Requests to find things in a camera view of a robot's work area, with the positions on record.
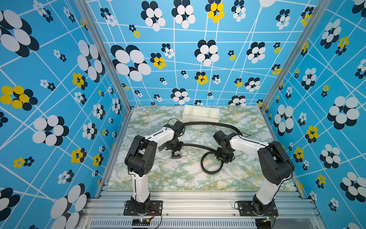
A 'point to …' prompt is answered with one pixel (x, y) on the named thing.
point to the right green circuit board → (263, 223)
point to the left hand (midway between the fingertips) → (177, 148)
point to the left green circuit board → (141, 222)
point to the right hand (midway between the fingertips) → (221, 159)
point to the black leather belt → (208, 150)
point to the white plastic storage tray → (192, 113)
